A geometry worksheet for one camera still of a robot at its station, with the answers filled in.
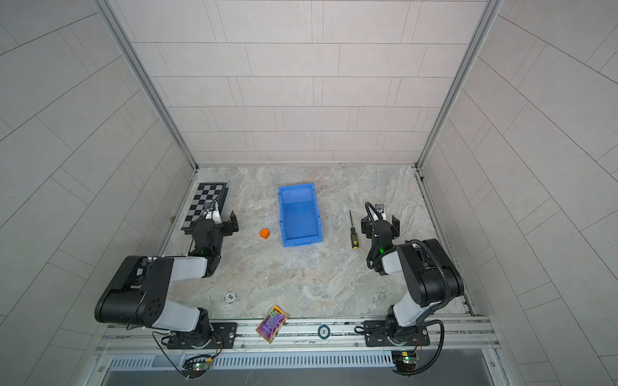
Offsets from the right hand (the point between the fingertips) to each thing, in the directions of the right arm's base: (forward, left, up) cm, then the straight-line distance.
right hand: (380, 213), depth 95 cm
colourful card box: (-36, +41, -2) cm, 54 cm away
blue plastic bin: (+4, +32, -3) cm, 33 cm away
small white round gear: (-27, +55, -3) cm, 62 cm away
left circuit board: (-45, +61, -1) cm, 76 cm away
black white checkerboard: (+15, +72, +2) cm, 73 cm away
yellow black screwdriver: (-6, +11, -4) cm, 14 cm away
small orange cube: (-5, +46, -1) cm, 46 cm away
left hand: (+3, +60, +6) cm, 61 cm away
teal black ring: (-38, +25, -4) cm, 46 cm away
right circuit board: (-47, +2, -6) cm, 47 cm away
